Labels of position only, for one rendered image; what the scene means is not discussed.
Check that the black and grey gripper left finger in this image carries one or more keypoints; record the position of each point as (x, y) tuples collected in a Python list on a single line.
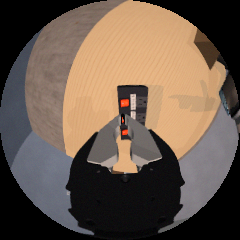
[(101, 149)]

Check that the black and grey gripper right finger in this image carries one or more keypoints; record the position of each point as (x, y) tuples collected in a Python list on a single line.
[(148, 148)]

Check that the black power strip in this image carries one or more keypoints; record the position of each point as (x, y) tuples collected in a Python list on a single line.
[(132, 100)]

